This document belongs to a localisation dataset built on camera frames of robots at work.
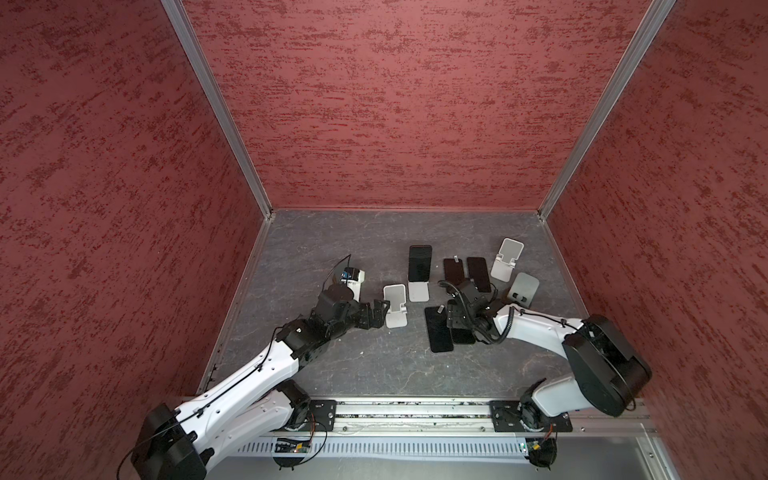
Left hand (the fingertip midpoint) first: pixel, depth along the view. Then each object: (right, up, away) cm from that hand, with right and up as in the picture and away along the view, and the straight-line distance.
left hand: (375, 308), depth 78 cm
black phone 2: (+36, +6, +24) cm, 44 cm away
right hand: (+25, -8, +13) cm, 29 cm away
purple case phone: (+19, -9, +10) cm, 24 cm away
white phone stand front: (+6, -5, +11) cm, 14 cm away
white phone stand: (+14, +1, +19) cm, 24 cm away
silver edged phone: (+27, +7, +25) cm, 37 cm away
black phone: (+13, +11, +13) cm, 22 cm away
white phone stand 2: (+44, +13, +20) cm, 50 cm away
